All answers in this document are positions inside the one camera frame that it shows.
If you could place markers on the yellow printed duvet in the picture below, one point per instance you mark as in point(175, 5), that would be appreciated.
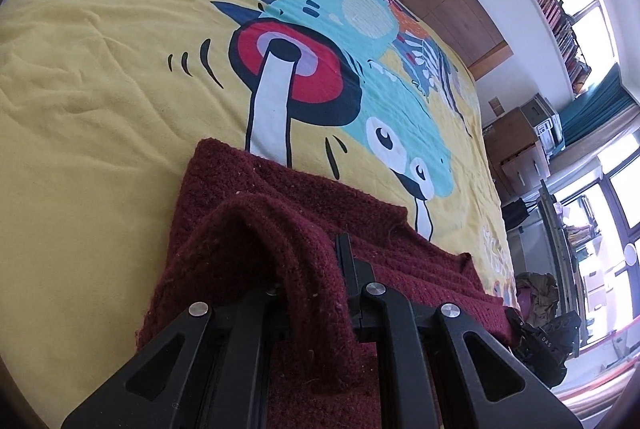
point(100, 109)

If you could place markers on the teal curtain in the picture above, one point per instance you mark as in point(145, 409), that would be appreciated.
point(595, 109)

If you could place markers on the glass-topped desk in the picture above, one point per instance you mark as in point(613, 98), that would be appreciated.
point(557, 249)

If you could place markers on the olive jacket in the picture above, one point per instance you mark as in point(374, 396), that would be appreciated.
point(542, 291)

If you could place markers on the black tote bag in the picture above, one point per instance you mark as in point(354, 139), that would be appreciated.
point(515, 214)

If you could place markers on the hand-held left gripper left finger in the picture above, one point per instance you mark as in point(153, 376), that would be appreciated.
point(250, 324)

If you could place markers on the burgundy knit sweater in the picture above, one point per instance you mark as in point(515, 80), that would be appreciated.
point(280, 219)

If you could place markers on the black backpack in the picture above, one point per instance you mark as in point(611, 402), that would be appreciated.
point(542, 344)

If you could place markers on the white printer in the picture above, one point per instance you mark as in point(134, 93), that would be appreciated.
point(542, 119)

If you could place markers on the round white lamp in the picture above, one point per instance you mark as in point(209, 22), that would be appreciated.
point(631, 254)

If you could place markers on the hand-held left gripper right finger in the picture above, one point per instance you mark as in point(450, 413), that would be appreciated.
point(345, 269)

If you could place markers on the wooden dresser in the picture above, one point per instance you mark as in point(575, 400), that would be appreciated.
point(515, 144)

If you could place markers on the wall switch plate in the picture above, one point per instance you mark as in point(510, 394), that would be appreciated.
point(496, 105)

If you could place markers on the pink plastic stool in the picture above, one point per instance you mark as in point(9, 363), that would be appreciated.
point(522, 298)

